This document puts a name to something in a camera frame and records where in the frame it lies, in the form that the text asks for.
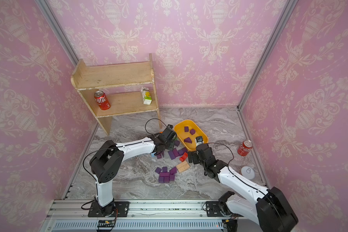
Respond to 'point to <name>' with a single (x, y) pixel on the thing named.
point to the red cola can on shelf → (102, 100)
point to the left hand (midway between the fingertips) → (171, 143)
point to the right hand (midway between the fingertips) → (197, 150)
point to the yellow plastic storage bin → (188, 140)
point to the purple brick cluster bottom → (165, 177)
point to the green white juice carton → (146, 96)
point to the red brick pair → (183, 157)
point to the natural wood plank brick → (182, 166)
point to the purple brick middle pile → (175, 153)
